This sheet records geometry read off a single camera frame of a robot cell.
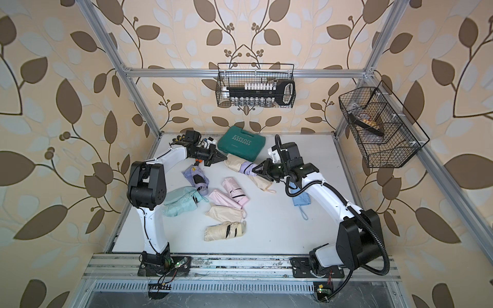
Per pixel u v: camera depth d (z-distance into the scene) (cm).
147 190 56
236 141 112
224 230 79
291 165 63
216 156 89
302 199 90
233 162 87
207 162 89
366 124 75
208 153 87
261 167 77
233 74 91
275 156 76
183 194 92
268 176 72
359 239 41
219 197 90
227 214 86
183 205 87
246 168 81
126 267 76
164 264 67
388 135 72
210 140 94
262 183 95
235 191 91
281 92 85
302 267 74
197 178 96
